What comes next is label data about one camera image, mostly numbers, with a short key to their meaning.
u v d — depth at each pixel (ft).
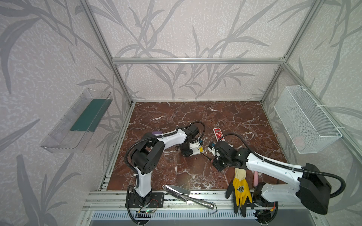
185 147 2.64
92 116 2.16
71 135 2.09
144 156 1.71
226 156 2.04
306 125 2.15
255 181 2.58
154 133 3.27
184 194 2.51
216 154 2.36
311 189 1.33
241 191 2.40
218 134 3.24
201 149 2.99
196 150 2.97
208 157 2.77
